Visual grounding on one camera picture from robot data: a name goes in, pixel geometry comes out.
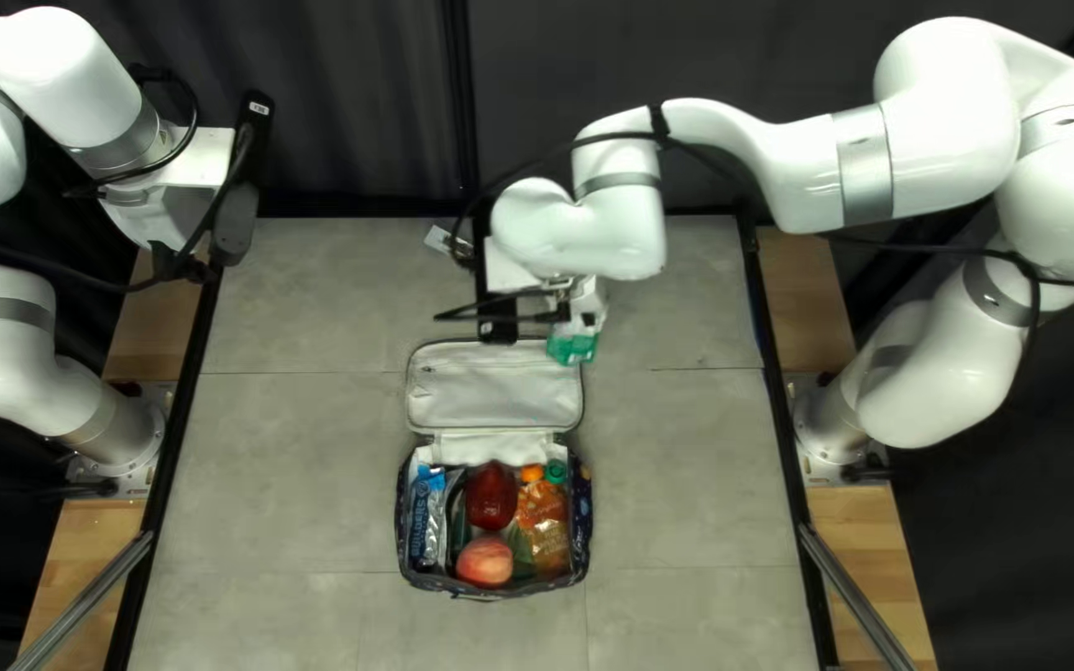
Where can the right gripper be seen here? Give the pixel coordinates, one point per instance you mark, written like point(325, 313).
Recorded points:
point(584, 303)

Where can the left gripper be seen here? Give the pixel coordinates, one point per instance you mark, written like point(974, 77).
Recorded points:
point(159, 219)

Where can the green and white food pouch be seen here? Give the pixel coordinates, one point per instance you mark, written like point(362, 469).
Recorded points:
point(572, 348)

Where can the orange food pouch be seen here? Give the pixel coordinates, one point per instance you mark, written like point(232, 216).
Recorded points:
point(544, 522)

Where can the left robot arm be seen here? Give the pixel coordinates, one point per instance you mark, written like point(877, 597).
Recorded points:
point(33, 93)

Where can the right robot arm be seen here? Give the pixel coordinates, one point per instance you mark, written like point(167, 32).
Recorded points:
point(947, 112)

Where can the dark blue patterned lunch bag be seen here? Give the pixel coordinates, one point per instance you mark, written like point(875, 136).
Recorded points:
point(490, 387)

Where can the red food pouch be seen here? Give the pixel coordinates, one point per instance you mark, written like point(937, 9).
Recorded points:
point(490, 499)

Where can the dark green packet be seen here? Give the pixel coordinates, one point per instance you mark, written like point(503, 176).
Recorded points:
point(459, 527)

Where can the blue wrapped snack bar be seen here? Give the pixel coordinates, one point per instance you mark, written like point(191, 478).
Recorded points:
point(423, 517)

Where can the red yellow apple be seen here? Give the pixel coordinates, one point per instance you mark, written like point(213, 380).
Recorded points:
point(485, 562)

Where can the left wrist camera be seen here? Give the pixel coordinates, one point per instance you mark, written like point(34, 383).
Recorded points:
point(237, 214)

